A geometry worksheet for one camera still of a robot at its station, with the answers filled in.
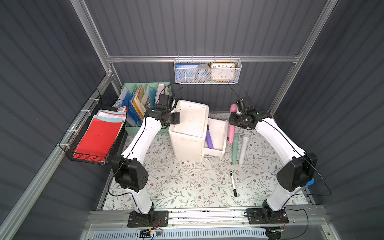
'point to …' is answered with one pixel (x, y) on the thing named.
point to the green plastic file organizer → (139, 98)
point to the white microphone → (245, 139)
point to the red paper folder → (101, 135)
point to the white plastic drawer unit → (188, 137)
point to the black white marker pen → (235, 191)
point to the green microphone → (235, 149)
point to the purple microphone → (209, 138)
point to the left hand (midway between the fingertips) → (174, 117)
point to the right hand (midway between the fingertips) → (236, 118)
